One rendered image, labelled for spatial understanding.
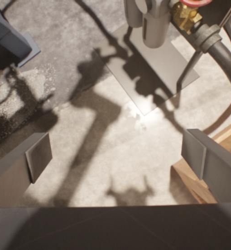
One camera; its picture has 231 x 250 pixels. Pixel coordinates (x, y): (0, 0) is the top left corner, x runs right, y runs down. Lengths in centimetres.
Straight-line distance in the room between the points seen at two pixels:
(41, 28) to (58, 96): 38
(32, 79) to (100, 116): 40
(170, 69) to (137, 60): 16
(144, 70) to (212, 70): 30
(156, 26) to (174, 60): 37
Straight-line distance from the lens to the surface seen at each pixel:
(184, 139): 17
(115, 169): 80
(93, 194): 84
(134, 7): 59
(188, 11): 42
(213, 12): 46
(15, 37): 97
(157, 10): 46
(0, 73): 76
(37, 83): 97
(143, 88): 82
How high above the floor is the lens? 79
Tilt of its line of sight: 80 degrees down
